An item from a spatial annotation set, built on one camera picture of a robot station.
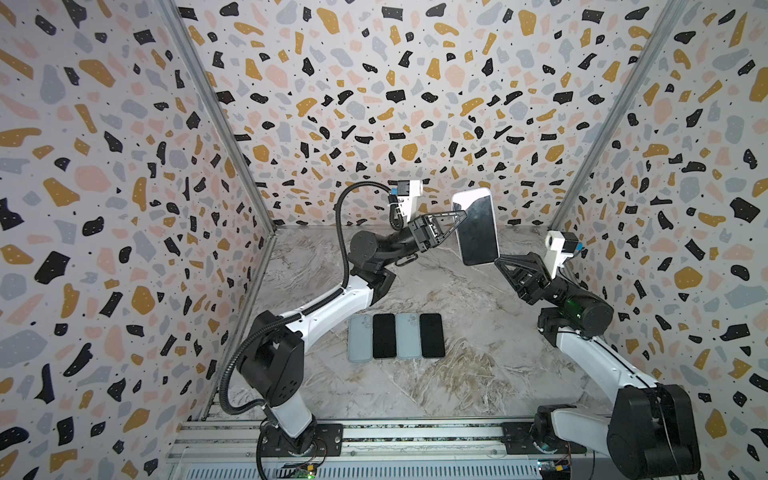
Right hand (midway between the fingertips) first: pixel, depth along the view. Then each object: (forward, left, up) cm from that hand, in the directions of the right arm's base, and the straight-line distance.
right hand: (493, 268), depth 58 cm
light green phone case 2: (+4, +16, -41) cm, 44 cm away
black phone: (+4, +9, -41) cm, 43 cm away
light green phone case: (+4, +31, -42) cm, 53 cm away
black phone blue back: (+5, +24, -41) cm, 48 cm away
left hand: (+4, +6, +9) cm, 12 cm away
